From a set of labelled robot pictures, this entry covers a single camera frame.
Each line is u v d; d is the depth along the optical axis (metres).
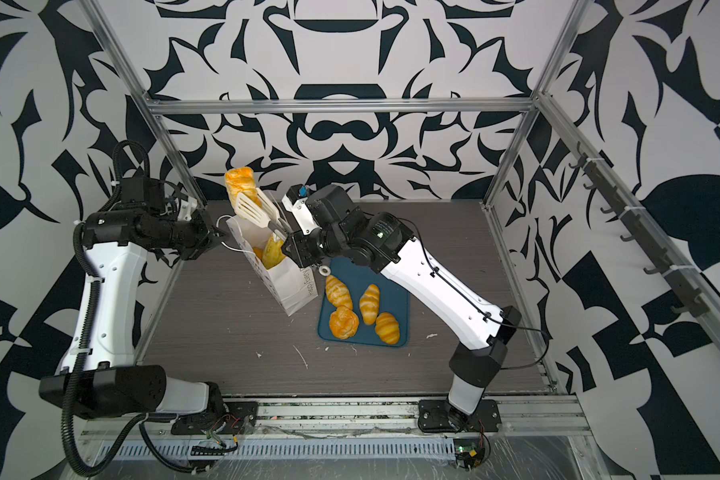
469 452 0.71
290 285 0.80
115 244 0.44
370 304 0.90
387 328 0.84
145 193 0.52
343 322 0.85
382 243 0.43
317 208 0.46
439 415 0.74
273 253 0.86
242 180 0.63
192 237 0.60
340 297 0.91
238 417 0.73
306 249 0.54
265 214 0.61
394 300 0.95
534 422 0.74
